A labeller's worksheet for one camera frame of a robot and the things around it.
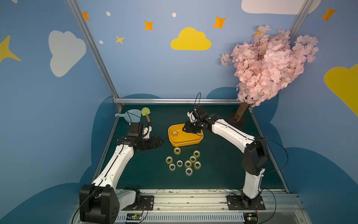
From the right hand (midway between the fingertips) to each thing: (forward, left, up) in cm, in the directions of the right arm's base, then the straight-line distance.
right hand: (185, 128), depth 88 cm
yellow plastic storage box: (+2, +5, -16) cm, 16 cm away
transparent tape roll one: (+5, +8, -15) cm, 18 cm away
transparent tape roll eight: (-20, +7, -15) cm, 26 cm away
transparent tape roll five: (-9, +5, -15) cm, 18 cm away
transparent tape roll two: (-18, -9, -16) cm, 25 cm away
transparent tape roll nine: (-23, -4, -15) cm, 27 cm away
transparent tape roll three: (-10, -9, -15) cm, 20 cm away
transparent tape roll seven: (-17, +3, -15) cm, 23 cm away
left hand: (-11, +16, -1) cm, 19 cm away
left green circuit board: (-47, +24, -16) cm, 55 cm away
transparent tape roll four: (-14, -6, -15) cm, 21 cm away
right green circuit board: (-43, -37, -19) cm, 60 cm away
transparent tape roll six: (-15, +10, -16) cm, 24 cm away
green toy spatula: (+26, +36, -15) cm, 47 cm away
